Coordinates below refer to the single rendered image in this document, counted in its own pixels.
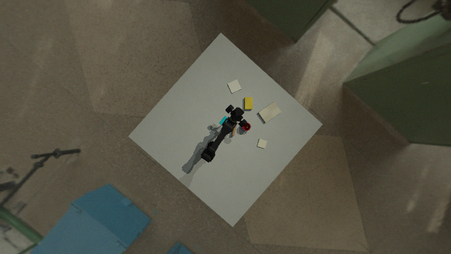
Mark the red cup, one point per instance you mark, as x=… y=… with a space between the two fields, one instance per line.
x=245 y=127

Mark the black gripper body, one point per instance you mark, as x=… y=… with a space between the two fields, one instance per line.
x=241 y=122

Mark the yellow rectangular block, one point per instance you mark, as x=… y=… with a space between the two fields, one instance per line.
x=248 y=103

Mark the beige flat square pad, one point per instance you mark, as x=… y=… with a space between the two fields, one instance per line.
x=234 y=86

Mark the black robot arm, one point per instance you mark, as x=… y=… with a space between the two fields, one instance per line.
x=209 y=153

